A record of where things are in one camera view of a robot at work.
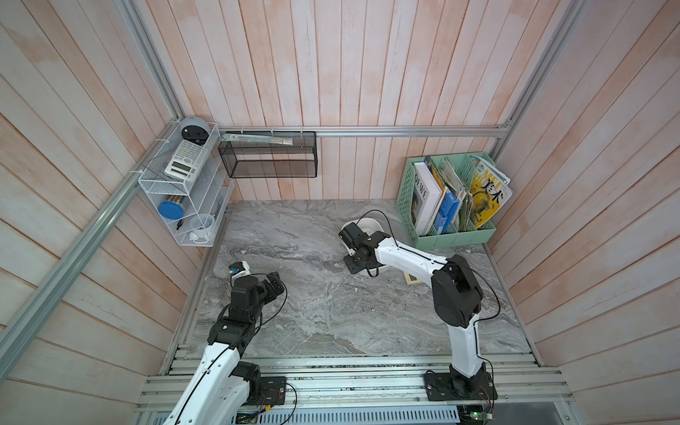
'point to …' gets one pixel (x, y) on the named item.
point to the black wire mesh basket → (270, 154)
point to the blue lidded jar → (171, 210)
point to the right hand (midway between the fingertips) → (354, 262)
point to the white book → (426, 197)
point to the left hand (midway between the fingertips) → (268, 282)
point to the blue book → (444, 221)
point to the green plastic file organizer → (454, 173)
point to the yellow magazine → (490, 190)
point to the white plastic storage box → (369, 226)
